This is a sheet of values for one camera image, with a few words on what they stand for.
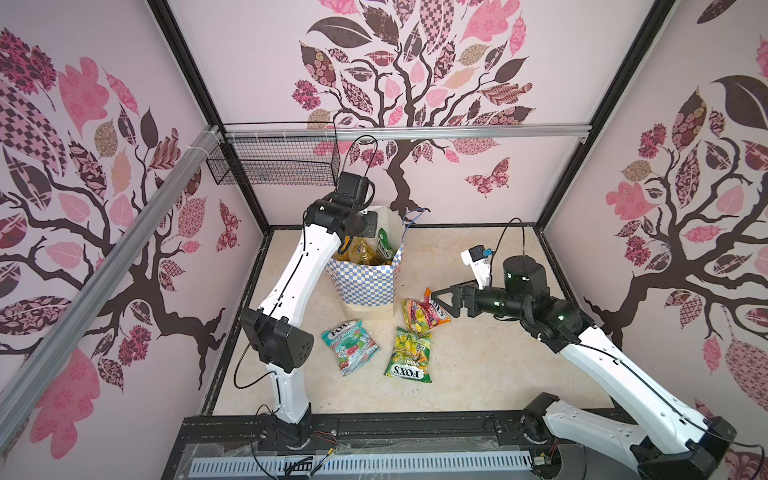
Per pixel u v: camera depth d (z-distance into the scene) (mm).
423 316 899
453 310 590
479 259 598
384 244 976
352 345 854
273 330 449
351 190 580
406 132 947
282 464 700
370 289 811
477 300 594
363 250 918
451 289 608
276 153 947
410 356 813
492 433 739
